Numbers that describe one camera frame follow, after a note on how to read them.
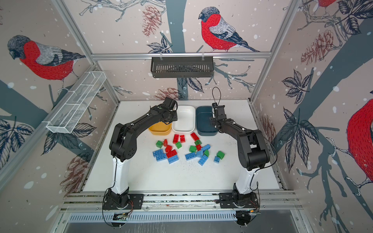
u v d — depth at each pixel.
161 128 0.95
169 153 0.90
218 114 0.76
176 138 0.97
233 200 0.73
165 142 0.94
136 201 0.73
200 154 0.88
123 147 0.55
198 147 0.92
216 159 0.87
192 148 0.91
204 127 0.98
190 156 0.90
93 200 0.76
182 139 0.98
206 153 0.88
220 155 0.89
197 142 0.93
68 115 0.73
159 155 0.90
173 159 0.88
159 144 0.92
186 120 1.10
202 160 0.87
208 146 0.92
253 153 0.50
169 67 1.07
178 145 0.95
